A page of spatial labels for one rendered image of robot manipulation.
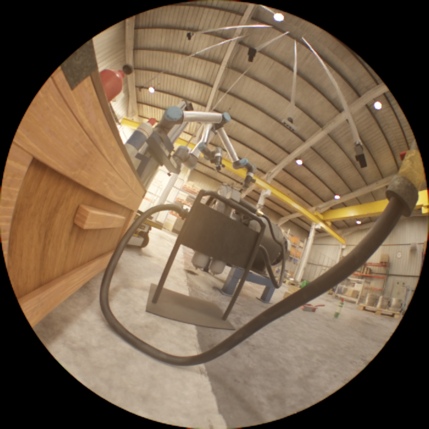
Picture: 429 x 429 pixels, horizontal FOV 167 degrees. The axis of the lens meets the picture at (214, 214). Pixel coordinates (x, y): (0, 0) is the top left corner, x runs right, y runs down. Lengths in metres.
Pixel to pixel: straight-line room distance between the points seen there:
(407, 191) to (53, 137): 0.44
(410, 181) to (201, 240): 0.67
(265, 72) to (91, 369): 8.66
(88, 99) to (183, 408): 0.54
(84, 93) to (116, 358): 0.49
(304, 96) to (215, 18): 5.74
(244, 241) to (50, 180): 0.72
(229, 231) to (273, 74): 8.13
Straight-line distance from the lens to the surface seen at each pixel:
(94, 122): 0.27
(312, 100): 8.81
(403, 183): 0.25
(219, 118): 1.63
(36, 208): 0.28
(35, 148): 0.21
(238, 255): 0.72
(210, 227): 0.65
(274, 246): 1.61
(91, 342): 0.44
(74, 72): 0.22
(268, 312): 0.30
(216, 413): 0.42
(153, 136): 1.35
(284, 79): 8.44
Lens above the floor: 0.35
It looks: 11 degrees up
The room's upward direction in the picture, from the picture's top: 23 degrees clockwise
